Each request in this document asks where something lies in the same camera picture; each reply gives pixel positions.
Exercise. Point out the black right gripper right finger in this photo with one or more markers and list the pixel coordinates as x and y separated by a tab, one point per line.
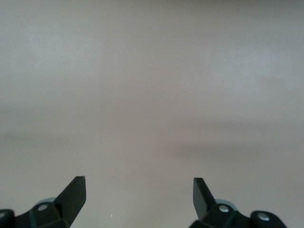
209	206

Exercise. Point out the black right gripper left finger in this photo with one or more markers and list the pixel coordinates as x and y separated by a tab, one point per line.
66	204

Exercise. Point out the brown table cover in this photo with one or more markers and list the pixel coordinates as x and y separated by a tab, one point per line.
152	83

